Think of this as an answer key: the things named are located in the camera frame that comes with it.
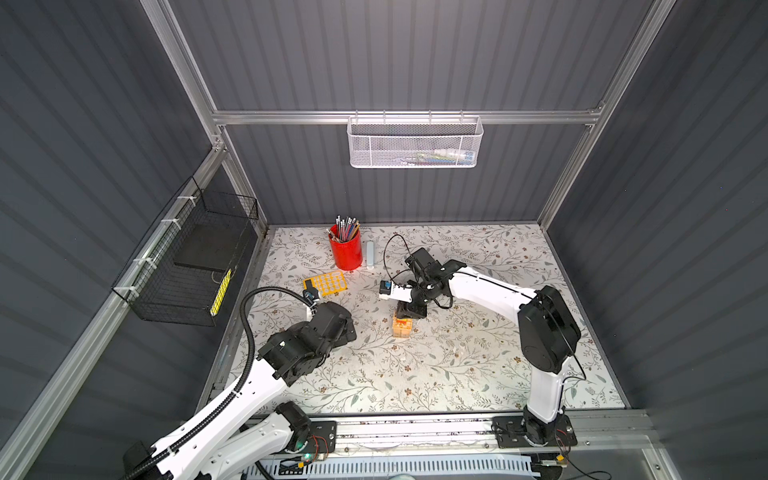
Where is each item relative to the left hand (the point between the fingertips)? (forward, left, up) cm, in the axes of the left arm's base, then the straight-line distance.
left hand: (336, 325), depth 76 cm
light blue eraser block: (+33, -9, -14) cm, 37 cm away
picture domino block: (+5, -18, -12) cm, 22 cm away
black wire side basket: (+9, +37, +12) cm, 40 cm away
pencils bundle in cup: (+38, -1, -2) cm, 38 cm away
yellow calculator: (+24, +6, -15) cm, 29 cm away
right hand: (+9, -18, -9) cm, 23 cm away
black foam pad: (+16, +30, +14) cm, 37 cm away
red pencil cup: (+29, -1, -7) cm, 30 cm away
